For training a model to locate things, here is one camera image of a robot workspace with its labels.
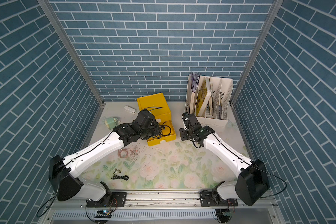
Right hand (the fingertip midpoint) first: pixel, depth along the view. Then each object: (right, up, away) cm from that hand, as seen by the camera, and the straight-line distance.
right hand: (184, 132), depth 83 cm
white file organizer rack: (+17, +21, +11) cm, 29 cm away
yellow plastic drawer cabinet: (-19, +18, +8) cm, 27 cm away
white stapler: (-43, +14, +29) cm, 54 cm away
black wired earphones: (-41, -26, -3) cm, 49 cm away
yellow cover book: (+15, +27, +20) cm, 37 cm away
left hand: (-11, +2, -7) cm, 13 cm away
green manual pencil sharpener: (-52, +5, +16) cm, 54 cm away
